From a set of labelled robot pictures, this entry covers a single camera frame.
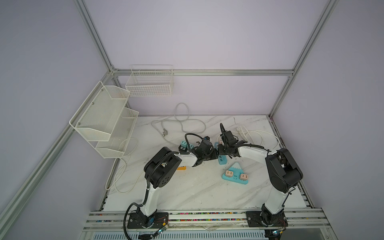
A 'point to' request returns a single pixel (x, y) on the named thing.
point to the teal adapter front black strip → (191, 146)
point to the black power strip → (182, 149)
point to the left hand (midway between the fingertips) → (218, 153)
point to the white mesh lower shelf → (115, 148)
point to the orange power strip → (181, 168)
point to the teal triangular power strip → (237, 171)
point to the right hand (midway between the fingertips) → (220, 148)
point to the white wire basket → (150, 80)
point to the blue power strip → (222, 159)
